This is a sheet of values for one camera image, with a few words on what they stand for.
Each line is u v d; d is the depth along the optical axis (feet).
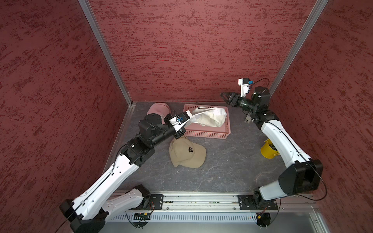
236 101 2.15
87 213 1.20
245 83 2.16
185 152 2.78
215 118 2.05
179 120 1.58
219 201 2.49
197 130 3.11
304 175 1.34
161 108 3.52
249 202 2.42
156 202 2.43
